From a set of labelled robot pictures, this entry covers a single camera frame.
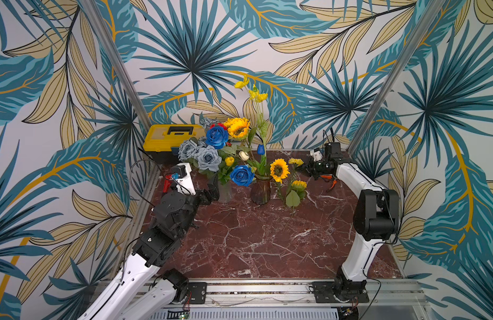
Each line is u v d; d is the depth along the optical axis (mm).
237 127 689
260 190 942
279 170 781
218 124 745
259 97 748
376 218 517
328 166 732
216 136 617
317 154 901
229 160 727
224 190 927
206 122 749
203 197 563
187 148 722
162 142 1015
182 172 523
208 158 694
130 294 423
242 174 539
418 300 733
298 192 994
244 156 795
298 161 925
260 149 802
